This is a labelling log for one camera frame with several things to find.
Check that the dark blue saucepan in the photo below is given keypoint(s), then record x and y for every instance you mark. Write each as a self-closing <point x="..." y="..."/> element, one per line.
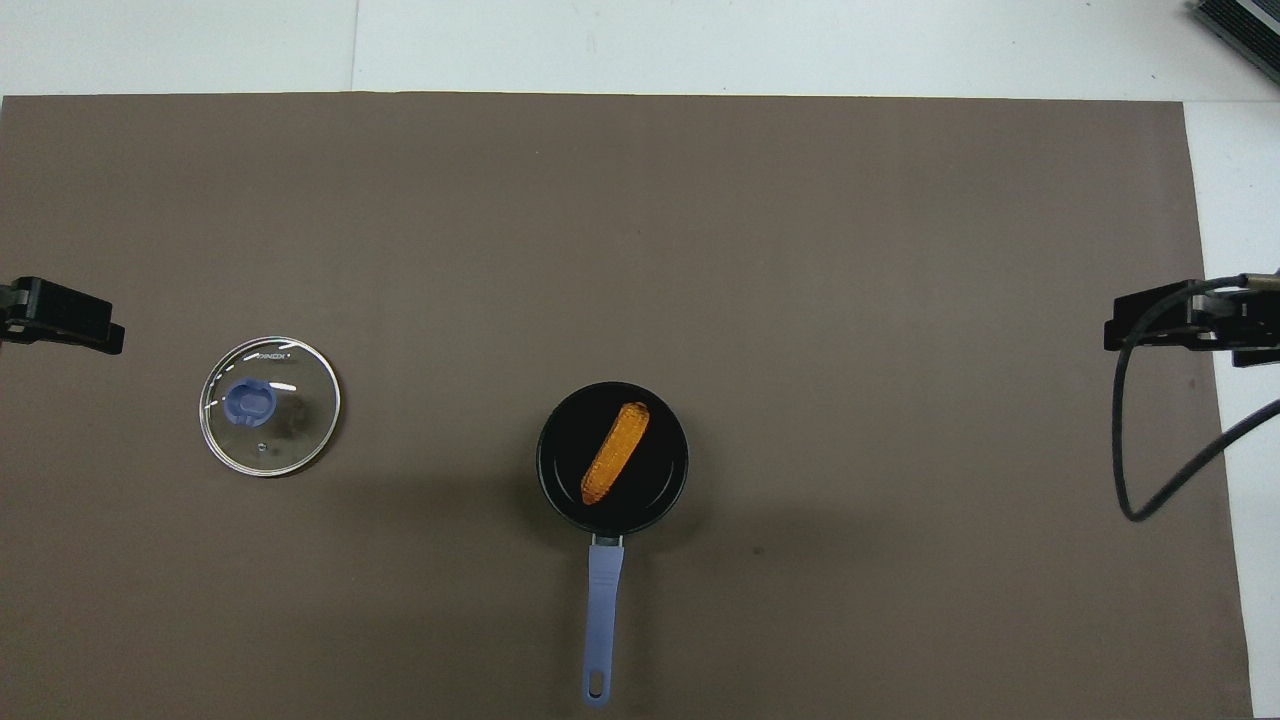
<point x="570" y="440"/>

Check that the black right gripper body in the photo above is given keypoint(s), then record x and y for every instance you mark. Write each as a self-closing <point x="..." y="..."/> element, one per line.
<point x="1240" y="318"/>

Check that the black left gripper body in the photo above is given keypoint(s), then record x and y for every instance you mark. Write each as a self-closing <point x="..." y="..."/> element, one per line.
<point x="10" y="315"/>

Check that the brown table mat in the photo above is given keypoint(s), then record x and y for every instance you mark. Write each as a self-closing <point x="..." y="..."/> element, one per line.
<point x="700" y="220"/>

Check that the glass lid blue knob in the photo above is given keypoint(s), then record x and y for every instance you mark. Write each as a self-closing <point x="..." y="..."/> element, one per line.
<point x="285" y="430"/>

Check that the orange corn cob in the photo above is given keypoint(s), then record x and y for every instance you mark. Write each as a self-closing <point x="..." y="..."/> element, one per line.
<point x="616" y="452"/>

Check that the dark grey ribbed device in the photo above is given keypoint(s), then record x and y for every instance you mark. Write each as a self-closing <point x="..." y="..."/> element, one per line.
<point x="1240" y="30"/>

